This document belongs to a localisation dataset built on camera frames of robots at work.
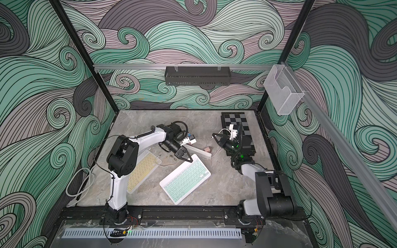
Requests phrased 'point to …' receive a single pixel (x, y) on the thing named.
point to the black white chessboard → (234, 119)
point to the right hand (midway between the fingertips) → (214, 134)
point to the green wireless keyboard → (185, 179)
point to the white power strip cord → (79, 182)
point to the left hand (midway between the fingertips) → (191, 160)
